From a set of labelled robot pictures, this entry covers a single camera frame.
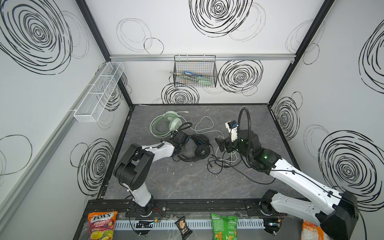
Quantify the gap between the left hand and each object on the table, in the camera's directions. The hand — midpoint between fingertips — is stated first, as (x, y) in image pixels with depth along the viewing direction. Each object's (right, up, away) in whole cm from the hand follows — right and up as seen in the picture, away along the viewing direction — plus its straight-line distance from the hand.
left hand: (182, 149), depth 96 cm
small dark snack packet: (+2, -29, -28) cm, 40 cm away
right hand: (+22, +11, -21) cm, 32 cm away
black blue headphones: (+12, +4, -6) cm, 14 cm away
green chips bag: (+21, -29, -30) cm, 47 cm away
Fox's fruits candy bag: (-34, -28, -29) cm, 53 cm away
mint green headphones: (-16, +14, +13) cm, 25 cm away
